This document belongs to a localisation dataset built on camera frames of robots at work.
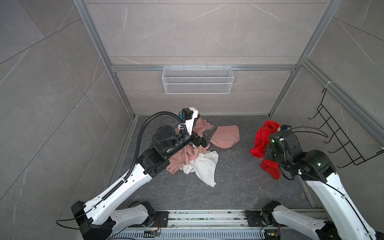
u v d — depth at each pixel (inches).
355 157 23.0
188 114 17.8
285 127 21.3
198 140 19.7
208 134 19.7
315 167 14.7
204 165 33.8
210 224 28.7
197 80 39.6
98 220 14.8
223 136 40.6
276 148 18.5
